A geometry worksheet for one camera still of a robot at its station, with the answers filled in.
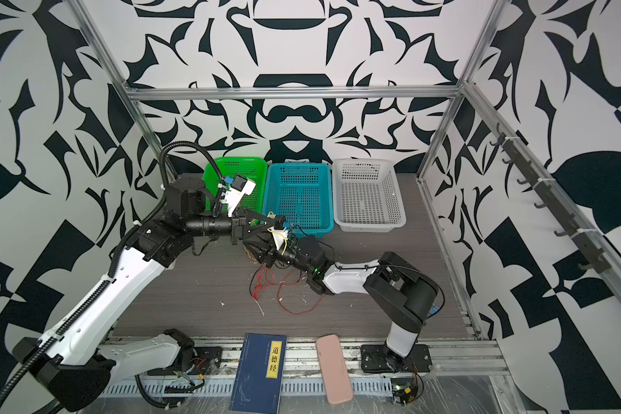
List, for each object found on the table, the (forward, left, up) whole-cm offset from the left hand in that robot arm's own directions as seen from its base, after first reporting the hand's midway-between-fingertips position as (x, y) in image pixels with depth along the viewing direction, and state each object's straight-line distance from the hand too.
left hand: (271, 218), depth 62 cm
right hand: (+3, +8, -12) cm, 14 cm away
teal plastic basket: (+39, -7, -36) cm, 53 cm away
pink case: (-28, -15, -33) cm, 46 cm away
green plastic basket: (+49, +14, -29) cm, 58 cm away
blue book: (-29, +6, -34) cm, 45 cm away
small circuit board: (-34, -34, -37) cm, 60 cm away
